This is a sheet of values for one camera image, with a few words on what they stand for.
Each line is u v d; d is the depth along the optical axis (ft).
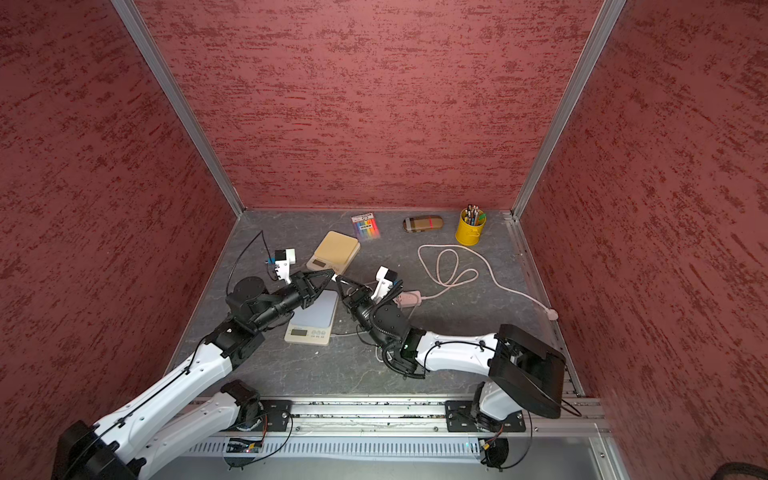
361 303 2.11
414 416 2.49
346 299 2.07
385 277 2.27
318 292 2.18
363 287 2.19
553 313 3.13
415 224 3.71
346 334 2.87
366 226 3.75
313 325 2.87
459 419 2.41
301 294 2.06
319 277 2.26
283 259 2.23
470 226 3.37
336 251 3.49
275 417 2.44
